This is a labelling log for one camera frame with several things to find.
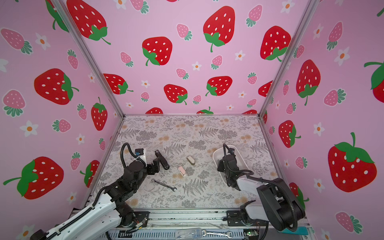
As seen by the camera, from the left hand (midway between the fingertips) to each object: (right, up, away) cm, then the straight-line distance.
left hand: (153, 157), depth 79 cm
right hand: (+39, -4, +13) cm, 41 cm away
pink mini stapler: (+15, -10, +9) cm, 20 cm away
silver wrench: (+39, -35, -9) cm, 53 cm away
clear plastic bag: (+20, -34, -10) cm, 41 cm away
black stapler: (+3, -4, +10) cm, 11 cm away
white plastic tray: (+38, -1, +16) cm, 41 cm away
